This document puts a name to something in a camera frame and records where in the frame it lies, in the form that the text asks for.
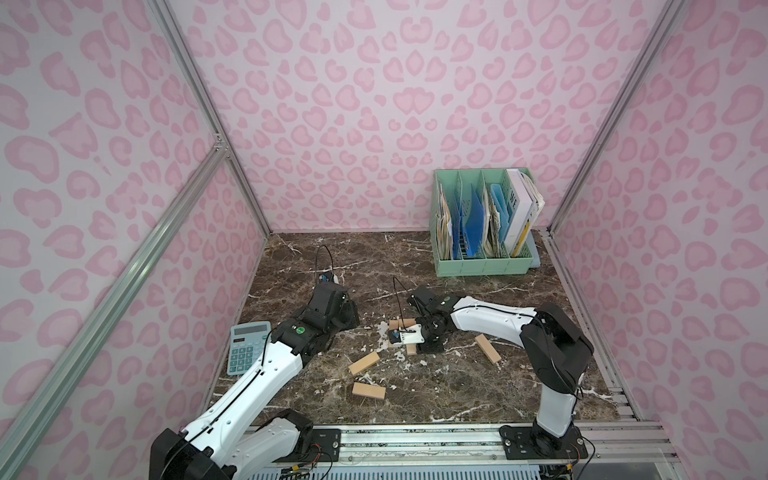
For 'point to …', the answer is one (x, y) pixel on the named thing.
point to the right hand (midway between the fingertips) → (418, 340)
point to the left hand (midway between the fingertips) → (351, 304)
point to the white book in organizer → (521, 221)
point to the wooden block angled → (488, 348)
